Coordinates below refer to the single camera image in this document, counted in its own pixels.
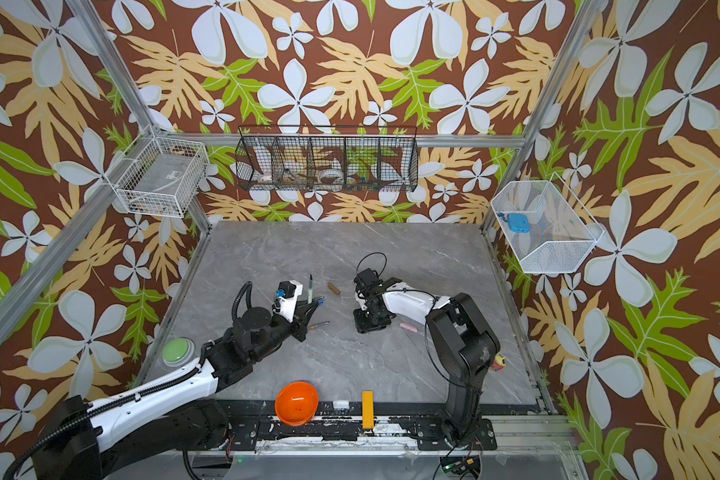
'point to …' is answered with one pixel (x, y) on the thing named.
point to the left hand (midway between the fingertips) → (314, 299)
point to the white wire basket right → (550, 231)
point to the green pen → (310, 289)
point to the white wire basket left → (159, 176)
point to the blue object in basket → (518, 223)
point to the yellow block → (368, 409)
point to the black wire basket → (327, 158)
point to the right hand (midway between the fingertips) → (360, 327)
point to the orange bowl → (296, 403)
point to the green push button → (177, 352)
